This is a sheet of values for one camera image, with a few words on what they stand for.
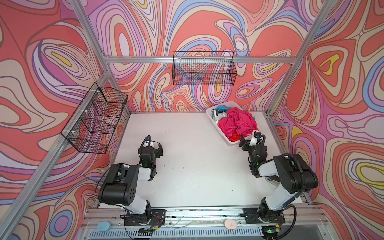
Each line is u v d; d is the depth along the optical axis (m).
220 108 1.09
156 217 0.72
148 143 0.79
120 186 0.45
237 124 0.93
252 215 0.72
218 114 1.08
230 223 0.70
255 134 0.80
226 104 1.15
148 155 0.71
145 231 0.70
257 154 0.70
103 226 0.69
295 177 0.47
